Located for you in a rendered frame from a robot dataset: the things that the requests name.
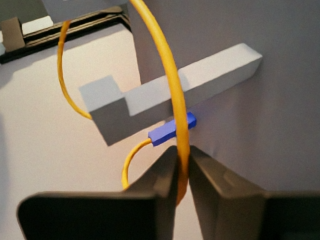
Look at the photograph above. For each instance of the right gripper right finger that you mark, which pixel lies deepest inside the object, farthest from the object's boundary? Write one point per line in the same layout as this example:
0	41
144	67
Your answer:
224	214

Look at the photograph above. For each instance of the yellow cable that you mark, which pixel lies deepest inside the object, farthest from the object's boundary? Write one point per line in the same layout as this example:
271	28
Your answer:
175	91

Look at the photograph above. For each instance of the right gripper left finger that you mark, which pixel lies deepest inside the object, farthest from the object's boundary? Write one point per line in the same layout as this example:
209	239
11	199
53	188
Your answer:
145	210

